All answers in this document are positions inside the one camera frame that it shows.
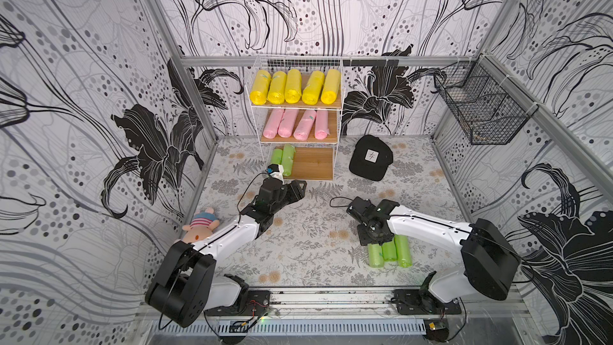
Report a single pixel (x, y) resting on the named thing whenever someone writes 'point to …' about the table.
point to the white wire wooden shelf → (314, 160)
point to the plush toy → (203, 225)
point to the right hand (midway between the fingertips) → (370, 236)
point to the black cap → (371, 157)
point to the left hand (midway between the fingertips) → (304, 189)
